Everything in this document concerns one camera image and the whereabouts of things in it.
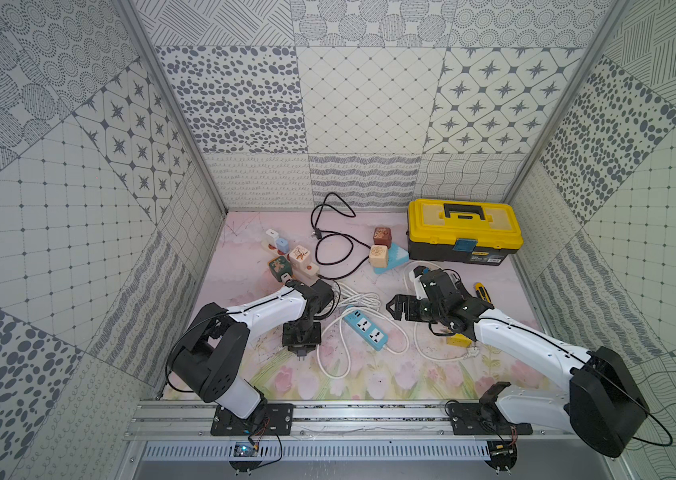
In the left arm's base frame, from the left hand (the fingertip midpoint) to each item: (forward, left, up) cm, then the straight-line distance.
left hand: (308, 345), depth 84 cm
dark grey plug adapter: (-2, +2, -1) cm, 3 cm away
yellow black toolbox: (+32, -47, +14) cm, 59 cm away
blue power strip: (+5, -17, 0) cm, 17 cm away
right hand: (+9, -26, +6) cm, 28 cm away
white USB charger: (+37, +17, +6) cm, 41 cm away
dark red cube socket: (+37, -23, +6) cm, 44 cm away
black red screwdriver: (+23, -48, -1) cm, 53 cm away
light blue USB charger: (+33, +13, +5) cm, 36 cm away
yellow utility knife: (+20, -54, -1) cm, 58 cm away
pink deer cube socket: (+27, +5, +7) cm, 28 cm away
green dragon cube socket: (+22, +11, +7) cm, 26 cm away
